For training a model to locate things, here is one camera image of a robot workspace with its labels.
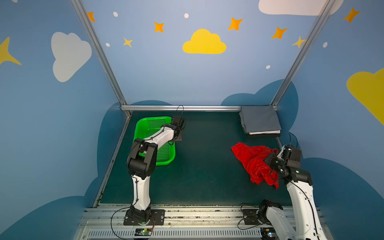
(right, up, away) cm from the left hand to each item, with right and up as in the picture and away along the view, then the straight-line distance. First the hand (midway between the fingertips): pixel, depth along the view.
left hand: (176, 136), depth 100 cm
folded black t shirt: (+64, 0, +8) cm, 65 cm away
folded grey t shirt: (+60, +13, +7) cm, 62 cm away
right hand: (+52, -9, -21) cm, 57 cm away
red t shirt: (+47, -12, -14) cm, 50 cm away
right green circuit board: (+48, -45, -29) cm, 72 cm away
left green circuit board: (-12, -44, -29) cm, 55 cm away
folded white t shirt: (+63, +3, +4) cm, 63 cm away
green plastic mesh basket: (-23, +6, +6) cm, 24 cm away
